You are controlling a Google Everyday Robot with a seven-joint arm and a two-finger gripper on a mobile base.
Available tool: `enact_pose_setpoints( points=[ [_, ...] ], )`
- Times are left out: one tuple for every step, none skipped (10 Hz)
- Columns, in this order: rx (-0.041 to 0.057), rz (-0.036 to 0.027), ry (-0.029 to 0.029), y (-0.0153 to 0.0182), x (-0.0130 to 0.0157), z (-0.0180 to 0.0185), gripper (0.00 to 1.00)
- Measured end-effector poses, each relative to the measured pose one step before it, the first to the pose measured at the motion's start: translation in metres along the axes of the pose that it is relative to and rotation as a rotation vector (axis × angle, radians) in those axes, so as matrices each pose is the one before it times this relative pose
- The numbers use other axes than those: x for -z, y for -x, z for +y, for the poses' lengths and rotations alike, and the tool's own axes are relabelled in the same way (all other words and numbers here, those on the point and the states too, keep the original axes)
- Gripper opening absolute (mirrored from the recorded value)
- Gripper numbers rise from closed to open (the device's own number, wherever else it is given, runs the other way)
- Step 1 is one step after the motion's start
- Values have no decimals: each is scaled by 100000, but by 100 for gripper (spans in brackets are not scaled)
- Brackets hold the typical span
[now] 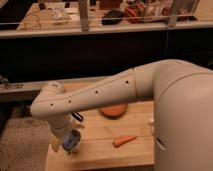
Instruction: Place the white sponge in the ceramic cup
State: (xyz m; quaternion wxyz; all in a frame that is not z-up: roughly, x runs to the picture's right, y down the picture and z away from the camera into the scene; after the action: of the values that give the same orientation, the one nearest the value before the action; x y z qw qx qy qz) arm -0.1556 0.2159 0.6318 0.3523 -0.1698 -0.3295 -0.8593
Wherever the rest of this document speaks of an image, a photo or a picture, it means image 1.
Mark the orange carrot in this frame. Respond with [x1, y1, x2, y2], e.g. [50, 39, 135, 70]
[113, 135, 136, 148]

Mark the metal clamp on rail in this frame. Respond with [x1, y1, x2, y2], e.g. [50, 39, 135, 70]
[0, 75, 23, 89]

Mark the grey metal post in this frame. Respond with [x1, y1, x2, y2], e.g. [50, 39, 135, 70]
[78, 0, 89, 31]

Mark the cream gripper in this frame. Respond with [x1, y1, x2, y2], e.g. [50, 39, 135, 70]
[49, 115, 77, 153]

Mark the wooden cutting board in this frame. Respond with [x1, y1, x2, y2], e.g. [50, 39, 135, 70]
[44, 82, 156, 171]

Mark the white object on shelf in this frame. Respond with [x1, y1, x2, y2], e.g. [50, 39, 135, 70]
[52, 7, 67, 22]

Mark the red object on shelf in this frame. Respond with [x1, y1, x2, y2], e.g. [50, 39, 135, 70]
[124, 4, 145, 23]

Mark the round orange plate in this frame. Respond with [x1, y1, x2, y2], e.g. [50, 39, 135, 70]
[99, 104, 128, 118]

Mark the blue and white ceramic cup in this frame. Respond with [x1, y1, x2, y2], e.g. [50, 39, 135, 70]
[62, 130, 81, 153]

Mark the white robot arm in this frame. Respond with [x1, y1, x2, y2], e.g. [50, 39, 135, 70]
[30, 59, 213, 171]

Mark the black object on shelf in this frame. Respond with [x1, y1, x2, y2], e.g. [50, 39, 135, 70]
[101, 10, 124, 25]

